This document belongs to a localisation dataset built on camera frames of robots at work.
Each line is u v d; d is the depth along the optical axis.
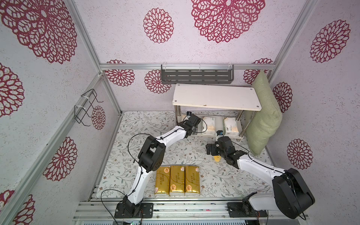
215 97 0.81
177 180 0.77
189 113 0.88
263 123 0.76
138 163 0.58
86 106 0.79
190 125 0.77
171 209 0.75
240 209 0.72
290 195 0.42
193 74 0.93
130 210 0.64
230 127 0.95
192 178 0.78
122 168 0.90
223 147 0.70
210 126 0.95
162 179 0.78
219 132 0.80
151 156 0.57
